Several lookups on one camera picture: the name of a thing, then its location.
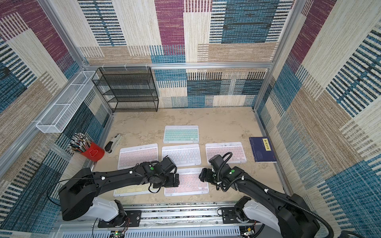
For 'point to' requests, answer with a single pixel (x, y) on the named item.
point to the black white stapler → (111, 145)
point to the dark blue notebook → (262, 149)
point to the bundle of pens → (79, 143)
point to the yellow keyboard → (142, 188)
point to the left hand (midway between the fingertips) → (174, 184)
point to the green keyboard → (181, 134)
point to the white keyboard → (183, 154)
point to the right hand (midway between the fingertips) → (206, 181)
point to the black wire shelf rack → (127, 88)
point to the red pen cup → (94, 152)
